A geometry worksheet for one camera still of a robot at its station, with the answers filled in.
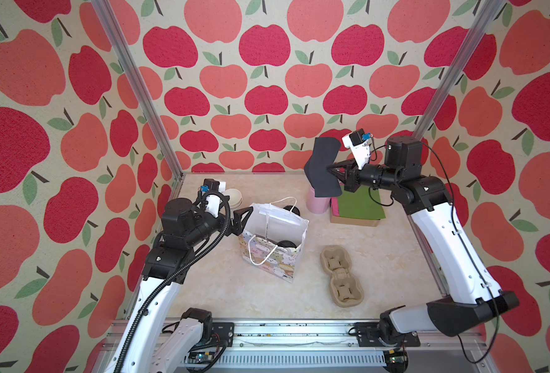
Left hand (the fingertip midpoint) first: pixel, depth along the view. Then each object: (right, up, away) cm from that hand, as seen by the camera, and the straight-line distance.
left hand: (243, 205), depth 65 cm
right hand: (+27, +11, 0) cm, 29 cm away
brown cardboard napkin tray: (+43, -8, +34) cm, 55 cm away
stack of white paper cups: (-7, +2, +29) cm, 30 cm away
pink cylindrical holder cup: (+28, -2, +40) cm, 49 cm away
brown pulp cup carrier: (+35, -31, +17) cm, 49 cm away
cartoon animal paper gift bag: (+8, -15, +26) cm, 31 cm away
